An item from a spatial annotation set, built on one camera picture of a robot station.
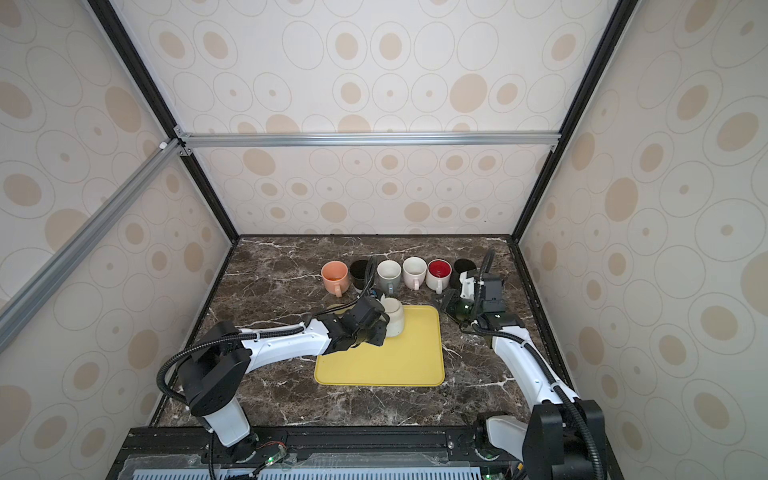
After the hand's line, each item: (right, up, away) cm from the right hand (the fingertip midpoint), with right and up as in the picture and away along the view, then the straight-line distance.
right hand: (436, 300), depth 84 cm
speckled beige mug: (-12, -4, +3) cm, 13 cm away
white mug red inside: (+3, +6, +17) cm, 19 cm away
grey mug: (-13, +6, +9) cm, 18 cm away
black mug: (+11, +10, +16) cm, 22 cm away
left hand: (-12, -8, +2) cm, 15 cm away
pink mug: (-5, +7, +14) cm, 17 cm away
